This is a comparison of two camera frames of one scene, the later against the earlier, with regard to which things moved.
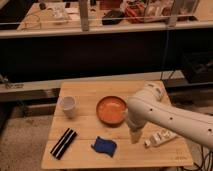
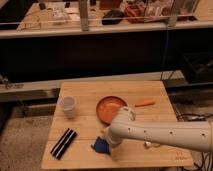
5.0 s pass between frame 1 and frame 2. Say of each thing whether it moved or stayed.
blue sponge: stayed
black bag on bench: stayed
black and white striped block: stayed
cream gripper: moved
